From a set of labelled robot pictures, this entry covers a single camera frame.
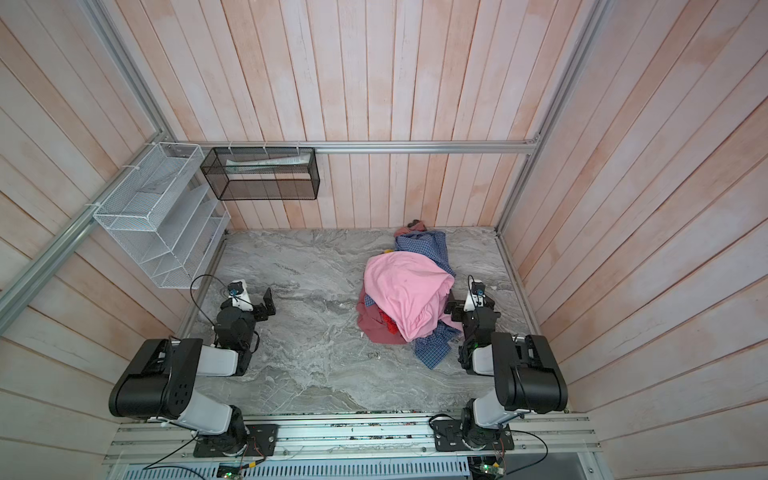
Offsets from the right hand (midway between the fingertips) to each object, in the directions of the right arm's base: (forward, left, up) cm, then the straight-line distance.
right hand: (467, 290), depth 91 cm
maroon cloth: (-10, +29, -5) cm, 32 cm away
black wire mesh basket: (+37, +68, +17) cm, 79 cm away
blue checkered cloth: (-16, +11, -8) cm, 21 cm away
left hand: (-3, +66, 0) cm, 66 cm away
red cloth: (-11, +23, -4) cm, 26 cm away
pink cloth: (-5, +17, +6) cm, 19 cm away
